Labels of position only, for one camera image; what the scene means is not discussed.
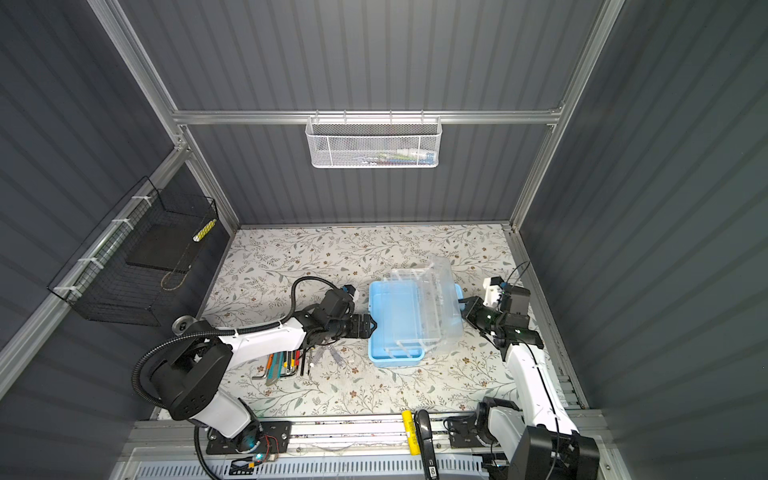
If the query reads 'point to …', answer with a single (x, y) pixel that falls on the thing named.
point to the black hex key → (302, 366)
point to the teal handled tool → (276, 368)
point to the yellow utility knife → (293, 360)
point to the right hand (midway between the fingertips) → (460, 306)
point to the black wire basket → (99, 285)
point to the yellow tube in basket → (204, 231)
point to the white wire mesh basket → (372, 145)
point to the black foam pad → (167, 247)
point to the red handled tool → (298, 358)
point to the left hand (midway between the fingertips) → (367, 324)
